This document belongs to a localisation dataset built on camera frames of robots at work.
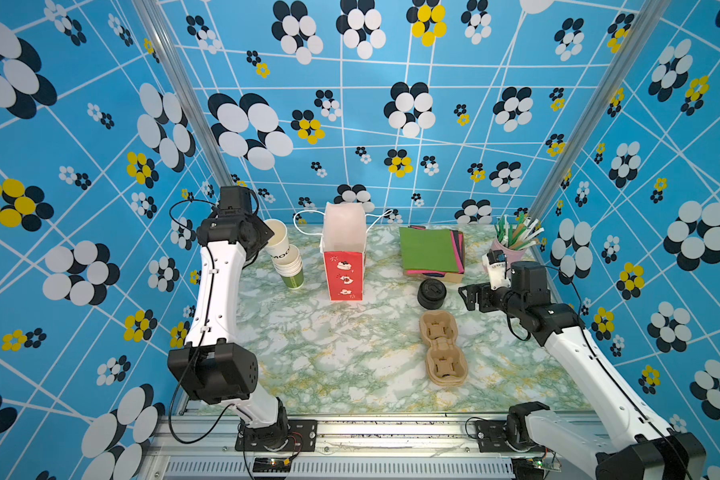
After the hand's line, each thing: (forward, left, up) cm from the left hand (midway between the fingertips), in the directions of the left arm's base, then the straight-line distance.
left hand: (263, 235), depth 79 cm
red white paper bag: (+14, -20, -18) cm, 30 cm away
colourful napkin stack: (+14, -52, -25) cm, 60 cm away
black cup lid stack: (-4, -48, -22) cm, 53 cm away
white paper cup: (-2, -4, -1) cm, 5 cm away
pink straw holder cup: (+6, -75, -15) cm, 76 cm away
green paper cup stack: (0, -4, -15) cm, 16 cm away
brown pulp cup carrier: (-25, -50, -25) cm, 62 cm away
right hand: (-10, -58, -10) cm, 60 cm away
